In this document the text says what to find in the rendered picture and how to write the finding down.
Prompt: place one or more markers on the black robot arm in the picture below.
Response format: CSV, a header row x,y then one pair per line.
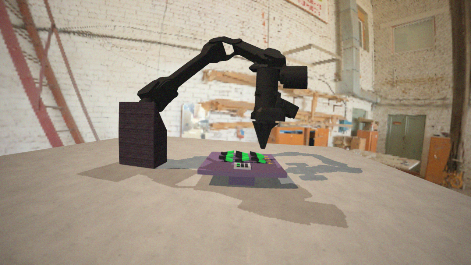
x,y
269,66

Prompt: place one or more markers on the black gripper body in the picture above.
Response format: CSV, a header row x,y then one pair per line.
x,y
265,100

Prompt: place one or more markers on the purple switch panel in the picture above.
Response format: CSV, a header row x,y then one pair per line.
x,y
242,168

